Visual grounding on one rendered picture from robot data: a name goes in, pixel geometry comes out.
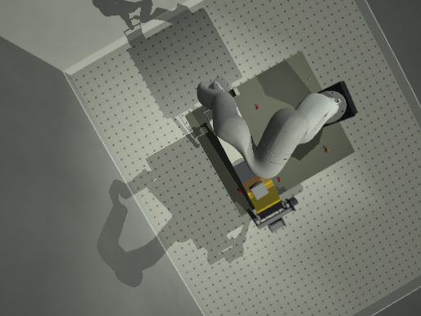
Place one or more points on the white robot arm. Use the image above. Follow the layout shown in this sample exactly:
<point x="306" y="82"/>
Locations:
<point x="286" y="129"/>

